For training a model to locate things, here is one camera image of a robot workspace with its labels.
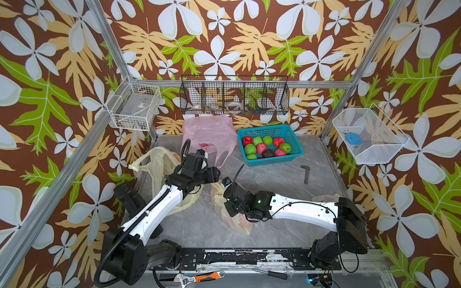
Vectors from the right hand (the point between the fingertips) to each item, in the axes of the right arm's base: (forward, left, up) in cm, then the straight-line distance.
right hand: (225, 202), depth 79 cm
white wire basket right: (+26, -68, +16) cm, 74 cm away
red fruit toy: (+43, -32, -6) cm, 54 cm away
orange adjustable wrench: (-27, +17, -10) cm, 34 cm away
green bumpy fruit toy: (+44, -20, -6) cm, 48 cm away
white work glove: (+8, -54, -12) cm, 56 cm away
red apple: (+43, -13, -5) cm, 45 cm away
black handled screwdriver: (-25, -19, -10) cm, 33 cm away
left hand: (+13, +4, +6) cm, 15 cm away
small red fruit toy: (+33, -32, -6) cm, 47 cm away
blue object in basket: (+25, -61, +14) cm, 68 cm away
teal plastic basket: (+51, -38, -5) cm, 64 cm away
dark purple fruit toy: (+33, -25, -6) cm, 42 cm away
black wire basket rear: (+53, -8, +20) cm, 57 cm away
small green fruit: (+30, -15, -5) cm, 33 cm away
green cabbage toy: (+37, -15, -6) cm, 40 cm away
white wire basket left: (+40, +45, +23) cm, 64 cm away
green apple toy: (+44, -26, -6) cm, 52 cm away
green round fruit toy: (+36, -35, -4) cm, 51 cm away
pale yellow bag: (-8, -6, -3) cm, 10 cm away
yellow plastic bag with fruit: (+21, +33, +1) cm, 39 cm away
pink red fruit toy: (+38, -21, -6) cm, 44 cm away
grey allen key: (+26, -48, -12) cm, 56 cm away
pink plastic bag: (+45, +7, -1) cm, 45 cm away
